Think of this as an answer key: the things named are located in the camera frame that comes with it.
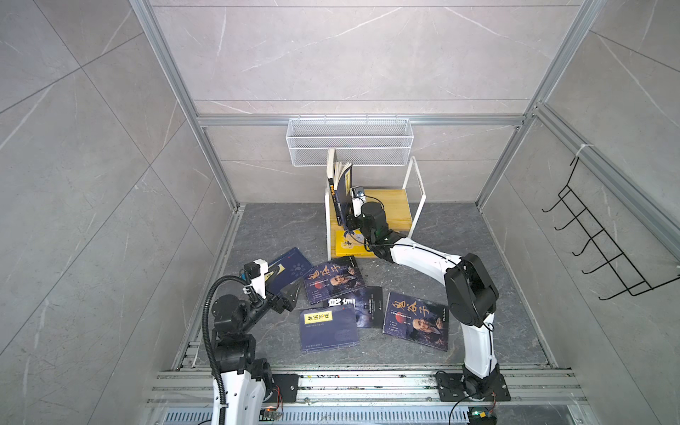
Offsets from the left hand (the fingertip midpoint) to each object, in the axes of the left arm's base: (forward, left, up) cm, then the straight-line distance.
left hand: (291, 272), depth 71 cm
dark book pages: (+25, -15, +11) cm, 31 cm away
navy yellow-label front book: (-8, -9, -23) cm, 26 cm away
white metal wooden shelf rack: (+28, -36, -5) cm, 46 cm away
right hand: (+27, -19, -2) cm, 33 cm away
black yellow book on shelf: (+17, -13, +11) cm, 24 cm away
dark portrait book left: (+9, -10, -21) cm, 25 cm away
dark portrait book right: (-7, -38, -23) cm, 45 cm away
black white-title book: (-1, -23, -22) cm, 31 cm away
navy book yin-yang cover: (+13, +7, -21) cm, 26 cm away
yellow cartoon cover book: (+22, -17, -19) cm, 34 cm away
